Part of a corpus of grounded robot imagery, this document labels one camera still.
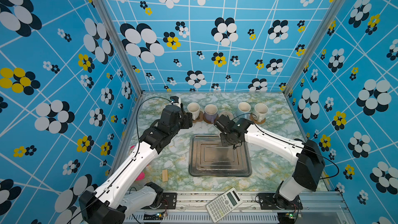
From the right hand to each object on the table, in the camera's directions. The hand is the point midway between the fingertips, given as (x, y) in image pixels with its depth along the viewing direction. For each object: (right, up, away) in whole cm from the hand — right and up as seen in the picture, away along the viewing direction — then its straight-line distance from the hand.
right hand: (228, 139), depth 83 cm
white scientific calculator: (-4, -28, -11) cm, 30 cm away
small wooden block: (-34, -19, -2) cm, 39 cm away
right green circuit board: (+24, -33, -13) cm, 43 cm away
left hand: (-21, +15, -8) cm, 27 cm away
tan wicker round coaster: (+21, +8, +19) cm, 30 cm away
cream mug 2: (+25, +15, +19) cm, 35 cm away
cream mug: (-20, +16, +19) cm, 32 cm away
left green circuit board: (-35, -33, -12) cm, 50 cm away
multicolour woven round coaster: (+3, +13, +25) cm, 28 cm away
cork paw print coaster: (-16, +10, +22) cm, 29 cm away
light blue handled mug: (+12, +15, +14) cm, 24 cm away
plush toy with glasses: (-45, -20, -3) cm, 49 cm away
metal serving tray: (-11, -13, +8) cm, 18 cm away
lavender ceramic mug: (-8, +14, +22) cm, 27 cm away
